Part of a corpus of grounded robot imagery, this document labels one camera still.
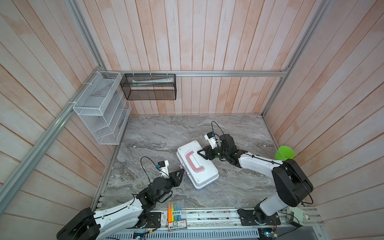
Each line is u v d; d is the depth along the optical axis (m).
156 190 0.60
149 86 1.04
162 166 0.72
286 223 0.73
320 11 0.70
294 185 0.45
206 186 0.79
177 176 0.78
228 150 0.70
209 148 0.78
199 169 0.79
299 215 0.70
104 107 0.73
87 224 0.46
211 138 0.78
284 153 0.80
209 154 0.76
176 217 0.73
